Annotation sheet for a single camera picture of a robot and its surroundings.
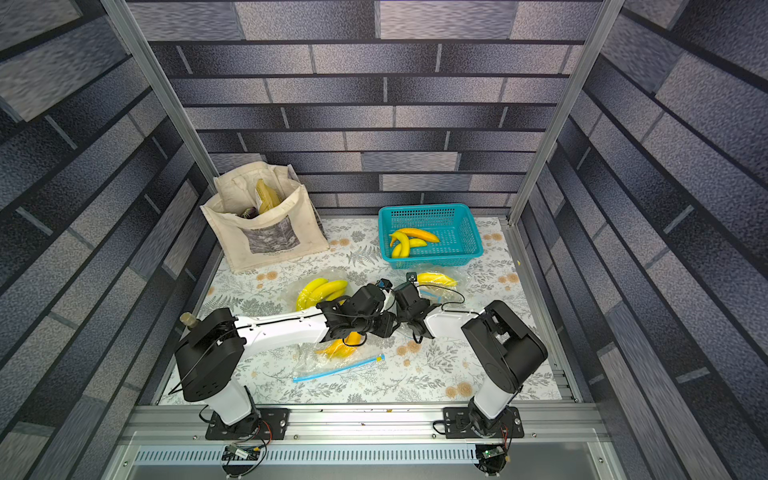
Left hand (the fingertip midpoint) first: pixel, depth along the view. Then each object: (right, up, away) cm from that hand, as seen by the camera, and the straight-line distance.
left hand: (399, 322), depth 82 cm
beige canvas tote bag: (-38, +30, +1) cm, 49 cm away
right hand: (+3, +3, +14) cm, 14 cm away
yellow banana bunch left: (-24, +8, +8) cm, 27 cm away
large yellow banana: (+3, +23, +24) cm, 33 cm away
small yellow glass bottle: (-56, +2, -5) cm, 57 cm away
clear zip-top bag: (+12, +10, +1) cm, 16 cm away
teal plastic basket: (+23, +30, +33) cm, 50 cm away
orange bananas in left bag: (-16, -8, +2) cm, 18 cm away
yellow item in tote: (-42, +38, +12) cm, 58 cm away
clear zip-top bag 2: (-24, -12, +3) cm, 26 cm away
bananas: (+8, +25, +28) cm, 38 cm away
